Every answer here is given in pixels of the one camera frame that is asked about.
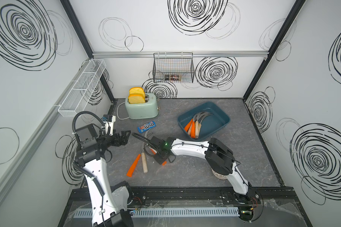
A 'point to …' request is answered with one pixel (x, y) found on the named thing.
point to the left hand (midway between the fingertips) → (119, 131)
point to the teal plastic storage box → (219, 119)
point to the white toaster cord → (117, 112)
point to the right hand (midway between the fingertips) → (158, 158)
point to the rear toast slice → (137, 90)
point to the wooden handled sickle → (194, 117)
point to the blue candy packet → (146, 126)
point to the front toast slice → (136, 98)
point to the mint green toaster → (148, 109)
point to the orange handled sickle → (189, 124)
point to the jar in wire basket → (174, 77)
